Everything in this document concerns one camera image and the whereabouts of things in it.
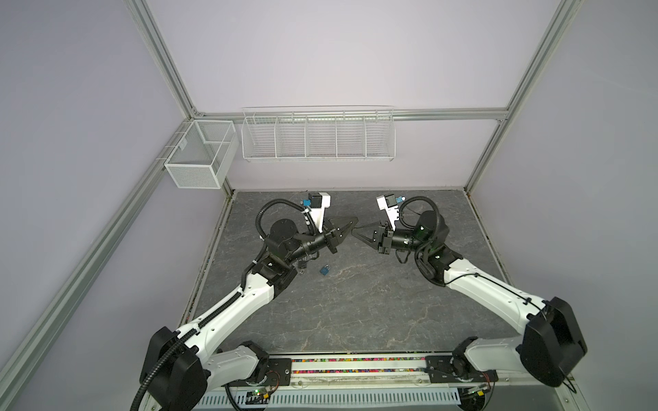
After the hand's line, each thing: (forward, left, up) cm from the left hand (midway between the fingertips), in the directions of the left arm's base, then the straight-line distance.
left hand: (358, 225), depth 64 cm
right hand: (-1, +2, -3) cm, 4 cm away
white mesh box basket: (+47, +57, -12) cm, 75 cm away
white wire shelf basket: (+48, +10, -5) cm, 49 cm away
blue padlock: (+6, +10, -35) cm, 37 cm away
